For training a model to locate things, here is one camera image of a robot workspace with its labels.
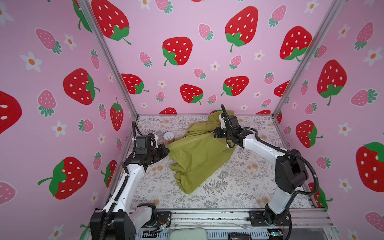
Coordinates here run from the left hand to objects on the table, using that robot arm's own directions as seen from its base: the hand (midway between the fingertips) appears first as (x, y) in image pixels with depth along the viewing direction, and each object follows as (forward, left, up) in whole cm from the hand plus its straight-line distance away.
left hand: (169, 148), depth 81 cm
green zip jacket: (+1, -16, -10) cm, 19 cm away
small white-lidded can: (+16, +4, -12) cm, 21 cm away
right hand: (+15, -26, 0) cm, 30 cm away
